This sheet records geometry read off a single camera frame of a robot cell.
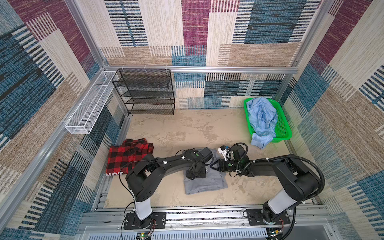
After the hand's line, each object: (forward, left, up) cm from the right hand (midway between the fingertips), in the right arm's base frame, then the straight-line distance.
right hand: (212, 168), depth 88 cm
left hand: (-4, +7, -2) cm, 8 cm away
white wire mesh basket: (+12, +62, +33) cm, 71 cm away
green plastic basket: (+23, -49, +2) cm, 55 cm away
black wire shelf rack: (+54, +44, +15) cm, 71 cm away
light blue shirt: (+35, -38, +7) cm, 52 cm away
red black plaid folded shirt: (+8, +54, +2) cm, 55 cm away
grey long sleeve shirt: (-6, -1, +1) cm, 7 cm away
